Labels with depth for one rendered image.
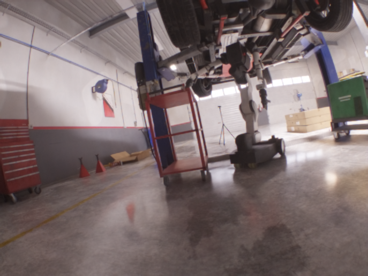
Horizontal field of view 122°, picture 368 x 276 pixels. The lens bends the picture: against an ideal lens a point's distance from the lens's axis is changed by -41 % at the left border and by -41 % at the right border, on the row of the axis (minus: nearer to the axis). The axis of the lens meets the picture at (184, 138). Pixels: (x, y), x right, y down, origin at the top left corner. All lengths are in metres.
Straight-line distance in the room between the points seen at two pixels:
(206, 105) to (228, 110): 1.48
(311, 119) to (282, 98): 8.68
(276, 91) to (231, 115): 3.65
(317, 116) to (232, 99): 8.26
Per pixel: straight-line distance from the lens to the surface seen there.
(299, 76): 13.69
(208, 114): 11.47
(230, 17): 2.19
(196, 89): 4.07
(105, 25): 6.34
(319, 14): 2.47
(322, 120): 4.21
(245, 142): 1.71
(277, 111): 12.32
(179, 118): 11.60
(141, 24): 3.29
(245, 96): 2.03
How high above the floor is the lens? 0.46
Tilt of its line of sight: 1 degrees down
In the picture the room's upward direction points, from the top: 11 degrees counter-clockwise
